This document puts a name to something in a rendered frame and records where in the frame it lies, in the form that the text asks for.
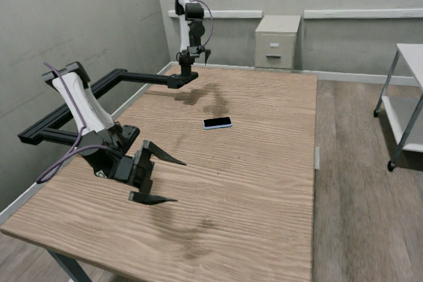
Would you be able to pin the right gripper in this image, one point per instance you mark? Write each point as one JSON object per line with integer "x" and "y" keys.
{"x": 138, "y": 178}

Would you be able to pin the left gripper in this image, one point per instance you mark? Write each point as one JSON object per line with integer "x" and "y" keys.
{"x": 195, "y": 42}

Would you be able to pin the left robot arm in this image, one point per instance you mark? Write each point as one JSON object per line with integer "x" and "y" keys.
{"x": 189, "y": 10}

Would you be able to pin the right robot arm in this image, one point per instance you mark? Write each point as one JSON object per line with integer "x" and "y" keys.
{"x": 100, "y": 129}

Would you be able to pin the black smartphone with light blue edge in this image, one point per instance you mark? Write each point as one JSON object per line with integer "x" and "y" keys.
{"x": 215, "y": 122}

